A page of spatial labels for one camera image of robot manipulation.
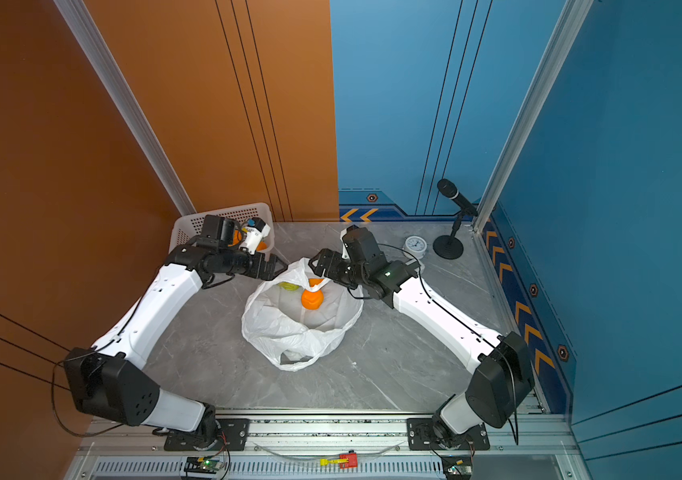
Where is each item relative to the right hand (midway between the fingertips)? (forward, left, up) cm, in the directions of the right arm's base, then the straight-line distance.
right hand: (316, 267), depth 76 cm
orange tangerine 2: (+2, +13, +6) cm, 14 cm away
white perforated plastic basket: (+32, +53, -18) cm, 65 cm away
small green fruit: (+10, +12, -23) cm, 27 cm away
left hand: (+5, +12, -2) cm, 13 cm away
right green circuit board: (-39, -34, -28) cm, 59 cm away
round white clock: (+27, -32, -22) cm, 47 cm away
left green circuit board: (-39, +27, -26) cm, 54 cm away
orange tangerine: (+1, +1, -7) cm, 8 cm away
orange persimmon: (+3, +4, -21) cm, 22 cm away
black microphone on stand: (+26, -45, -23) cm, 57 cm away
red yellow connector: (-38, -7, -24) cm, 46 cm away
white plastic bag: (-8, +12, -15) cm, 21 cm away
